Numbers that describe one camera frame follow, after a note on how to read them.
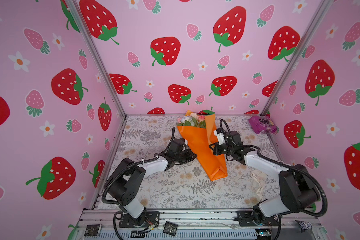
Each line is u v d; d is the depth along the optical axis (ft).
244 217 2.39
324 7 2.27
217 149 2.62
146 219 2.39
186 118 3.61
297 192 1.44
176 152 2.35
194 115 3.72
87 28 2.49
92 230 2.29
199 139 3.38
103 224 2.41
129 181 1.52
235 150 2.25
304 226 2.29
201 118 3.67
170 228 2.30
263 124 3.52
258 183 2.80
